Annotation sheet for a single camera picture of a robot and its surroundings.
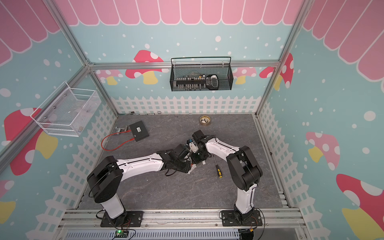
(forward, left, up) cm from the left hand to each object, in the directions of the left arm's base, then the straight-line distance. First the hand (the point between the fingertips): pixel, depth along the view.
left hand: (188, 169), depth 87 cm
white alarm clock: (+2, -3, 0) cm, 4 cm away
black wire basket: (+48, +4, +30) cm, 57 cm away
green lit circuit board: (-31, +32, -6) cm, 45 cm away
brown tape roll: (+42, -10, -3) cm, 43 cm away
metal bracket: (+31, +53, -3) cm, 61 cm away
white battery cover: (+6, -9, -3) cm, 11 cm away
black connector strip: (+41, 0, +30) cm, 51 cm away
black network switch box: (+30, +38, -3) cm, 48 cm away
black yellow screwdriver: (+1, -18, -2) cm, 18 cm away
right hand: (+6, -3, -1) cm, 7 cm away
